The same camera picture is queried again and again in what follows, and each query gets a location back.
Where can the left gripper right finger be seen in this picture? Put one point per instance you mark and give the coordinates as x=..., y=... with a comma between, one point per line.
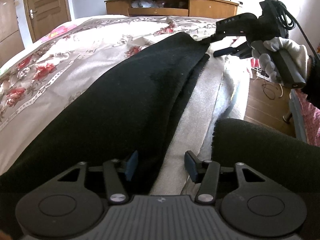
x=193, y=166

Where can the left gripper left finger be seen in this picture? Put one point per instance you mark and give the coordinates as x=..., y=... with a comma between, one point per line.
x=131, y=165

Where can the black pants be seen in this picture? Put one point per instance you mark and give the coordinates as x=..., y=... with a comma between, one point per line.
x=264, y=183

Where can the right white gloved hand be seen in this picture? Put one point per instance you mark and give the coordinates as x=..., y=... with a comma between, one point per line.
x=298, y=53

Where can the wooden desk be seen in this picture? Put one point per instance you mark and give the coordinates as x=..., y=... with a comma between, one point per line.
x=215, y=9

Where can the floral beige bedspread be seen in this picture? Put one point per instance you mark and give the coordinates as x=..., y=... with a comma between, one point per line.
x=41, y=81

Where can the wooden wardrobe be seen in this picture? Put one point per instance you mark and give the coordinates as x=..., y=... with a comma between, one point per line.
x=10, y=37

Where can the wooden door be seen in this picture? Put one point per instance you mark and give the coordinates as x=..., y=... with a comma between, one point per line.
x=45, y=15

